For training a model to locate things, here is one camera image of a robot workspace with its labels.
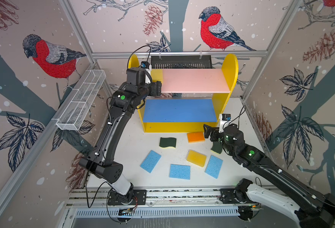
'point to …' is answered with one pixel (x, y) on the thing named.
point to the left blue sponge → (150, 161)
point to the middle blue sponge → (180, 171)
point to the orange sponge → (196, 137)
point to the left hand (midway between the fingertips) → (156, 80)
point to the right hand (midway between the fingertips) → (210, 124)
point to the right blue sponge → (214, 166)
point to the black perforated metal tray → (181, 61)
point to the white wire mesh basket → (79, 100)
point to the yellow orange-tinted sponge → (196, 158)
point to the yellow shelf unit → (190, 99)
